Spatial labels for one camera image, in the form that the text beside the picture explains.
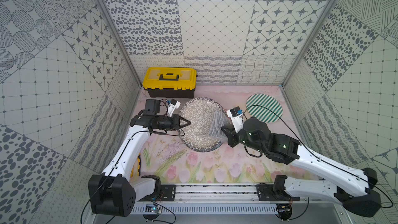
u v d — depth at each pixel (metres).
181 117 0.71
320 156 0.44
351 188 0.40
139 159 0.84
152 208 0.70
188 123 0.73
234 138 0.56
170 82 1.01
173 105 0.71
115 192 0.39
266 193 0.73
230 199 0.73
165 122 0.66
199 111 0.76
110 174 0.40
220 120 0.65
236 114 0.55
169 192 0.73
